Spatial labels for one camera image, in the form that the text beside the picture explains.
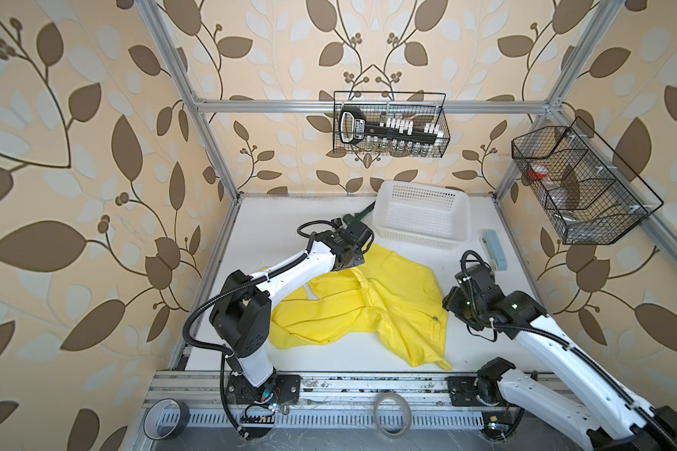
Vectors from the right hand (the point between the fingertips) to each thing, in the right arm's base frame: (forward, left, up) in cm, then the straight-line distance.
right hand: (450, 309), depth 77 cm
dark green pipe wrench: (+39, +25, -7) cm, 46 cm away
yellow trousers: (+7, +11, -10) cm, 17 cm away
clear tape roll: (-22, +15, -8) cm, 28 cm away
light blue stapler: (+24, -24, -7) cm, 35 cm away
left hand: (+17, +26, +2) cm, 31 cm away
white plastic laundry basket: (+45, -3, -12) cm, 46 cm away
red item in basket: (+31, -28, +22) cm, 48 cm away
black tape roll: (-22, +76, -12) cm, 80 cm away
